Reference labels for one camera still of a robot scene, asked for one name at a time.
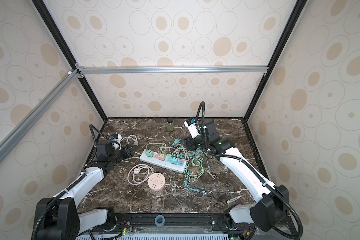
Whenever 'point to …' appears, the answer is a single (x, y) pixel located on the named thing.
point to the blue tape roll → (163, 219)
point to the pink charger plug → (161, 157)
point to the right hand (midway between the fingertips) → (186, 137)
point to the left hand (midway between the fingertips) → (137, 145)
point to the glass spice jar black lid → (170, 124)
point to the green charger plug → (149, 153)
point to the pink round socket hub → (156, 181)
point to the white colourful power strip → (171, 163)
